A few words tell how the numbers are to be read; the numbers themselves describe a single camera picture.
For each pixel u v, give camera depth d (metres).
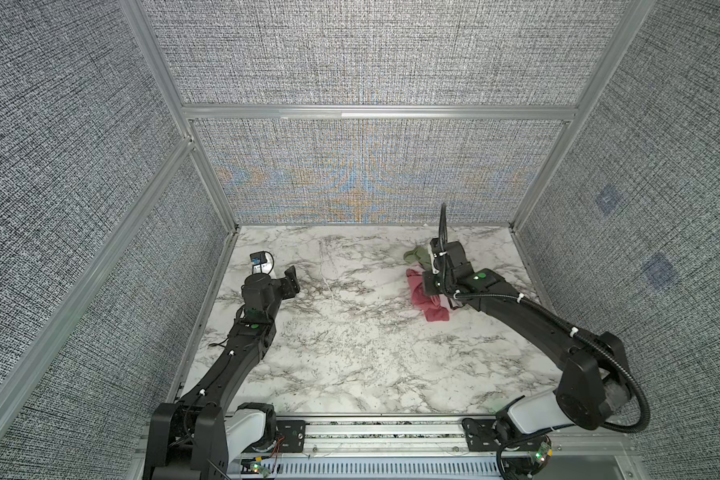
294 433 0.73
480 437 0.73
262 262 0.70
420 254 0.94
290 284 0.75
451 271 0.64
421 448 0.73
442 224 0.64
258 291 0.61
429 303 0.88
